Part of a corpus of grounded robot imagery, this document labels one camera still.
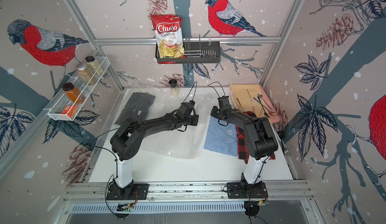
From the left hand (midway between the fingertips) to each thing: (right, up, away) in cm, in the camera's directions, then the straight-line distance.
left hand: (201, 116), depth 93 cm
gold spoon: (+29, +10, +18) cm, 35 cm away
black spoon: (+45, +1, +10) cm, 47 cm away
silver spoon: (+47, +13, +21) cm, 53 cm away
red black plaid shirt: (+24, -20, -10) cm, 32 cm away
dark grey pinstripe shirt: (-46, +5, +10) cm, 47 cm away
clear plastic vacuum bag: (-16, -16, -4) cm, 23 cm away
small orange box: (-59, +6, -29) cm, 66 cm away
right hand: (+7, +3, +6) cm, 10 cm away
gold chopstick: (+39, +9, +17) cm, 43 cm away
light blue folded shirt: (+13, -12, -1) cm, 18 cm away
